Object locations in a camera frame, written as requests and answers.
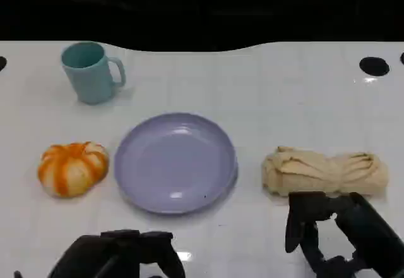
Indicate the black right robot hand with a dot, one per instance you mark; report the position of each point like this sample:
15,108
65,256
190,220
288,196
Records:
363,227

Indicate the orange and white bread roll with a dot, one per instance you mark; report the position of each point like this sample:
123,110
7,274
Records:
72,170

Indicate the pale green mug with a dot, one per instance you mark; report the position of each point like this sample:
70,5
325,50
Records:
90,79

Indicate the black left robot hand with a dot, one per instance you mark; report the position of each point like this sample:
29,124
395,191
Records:
120,256

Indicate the rolled beige towel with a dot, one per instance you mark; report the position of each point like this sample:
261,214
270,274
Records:
322,172

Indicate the lilac plate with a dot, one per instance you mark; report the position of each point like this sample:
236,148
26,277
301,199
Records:
175,162

